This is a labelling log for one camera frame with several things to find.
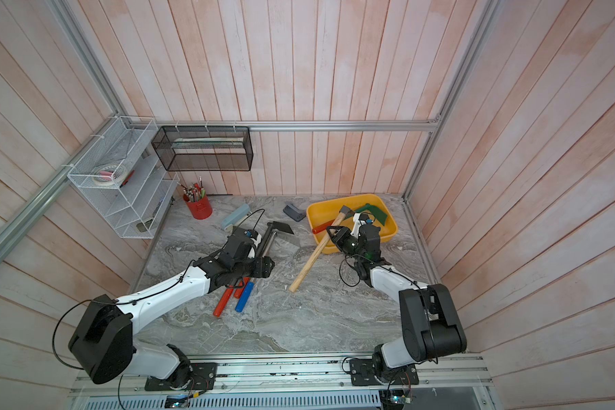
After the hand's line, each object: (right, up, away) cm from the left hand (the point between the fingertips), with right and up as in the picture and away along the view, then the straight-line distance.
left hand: (264, 266), depth 86 cm
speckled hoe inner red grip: (0, +13, +21) cm, 25 cm away
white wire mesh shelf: (-39, +21, -8) cm, 45 cm away
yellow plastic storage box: (+22, +19, +29) cm, 41 cm away
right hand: (+22, +13, +2) cm, 26 cm away
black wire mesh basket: (-27, +45, +15) cm, 54 cm away
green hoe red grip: (+45, +18, +21) cm, 53 cm away
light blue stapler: (-17, +16, +21) cm, 32 cm away
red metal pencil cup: (-31, +21, +22) cm, 43 cm away
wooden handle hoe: (+28, +20, +4) cm, 34 cm away
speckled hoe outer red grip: (-15, -13, +1) cm, 19 cm away
